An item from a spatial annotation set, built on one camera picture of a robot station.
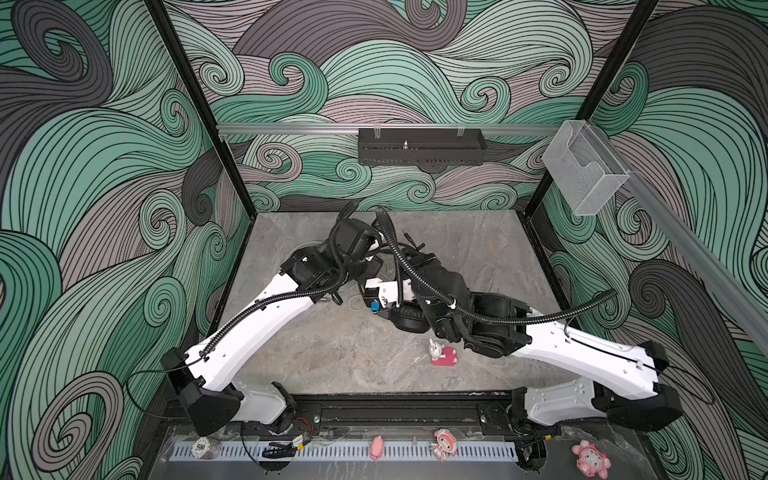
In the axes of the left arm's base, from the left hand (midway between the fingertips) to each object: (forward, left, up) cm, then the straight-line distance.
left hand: (370, 253), depth 71 cm
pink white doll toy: (-36, -18, -25) cm, 47 cm away
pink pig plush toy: (-38, -51, -25) cm, 68 cm away
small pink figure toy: (-36, -3, -27) cm, 46 cm away
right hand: (-5, -9, +11) cm, 16 cm away
